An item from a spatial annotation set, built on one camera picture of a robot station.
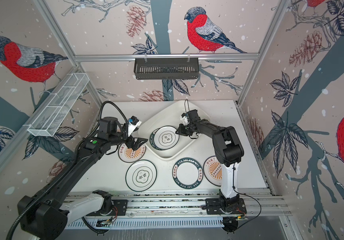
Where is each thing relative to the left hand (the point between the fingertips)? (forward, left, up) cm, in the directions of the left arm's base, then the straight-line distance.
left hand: (140, 133), depth 75 cm
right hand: (+12, -19, -19) cm, 30 cm away
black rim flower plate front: (-14, +2, -23) cm, 27 cm away
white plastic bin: (+30, -13, -21) cm, 39 cm away
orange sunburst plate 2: (-1, +13, -23) cm, 27 cm away
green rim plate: (+9, -4, -21) cm, 24 cm away
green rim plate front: (-13, -25, -22) cm, 36 cm away
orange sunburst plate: (-11, -40, -23) cm, 47 cm away
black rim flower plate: (+10, -11, -21) cm, 26 cm away
